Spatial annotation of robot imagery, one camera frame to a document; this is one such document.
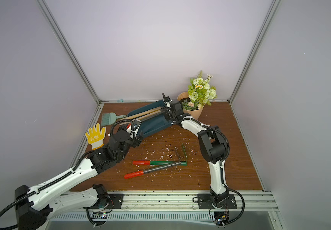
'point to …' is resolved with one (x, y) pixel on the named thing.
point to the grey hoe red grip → (146, 119)
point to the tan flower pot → (195, 114)
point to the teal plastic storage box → (154, 124)
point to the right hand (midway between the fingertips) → (166, 108)
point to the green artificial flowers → (200, 92)
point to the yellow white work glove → (95, 138)
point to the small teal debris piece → (121, 100)
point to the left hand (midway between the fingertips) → (136, 127)
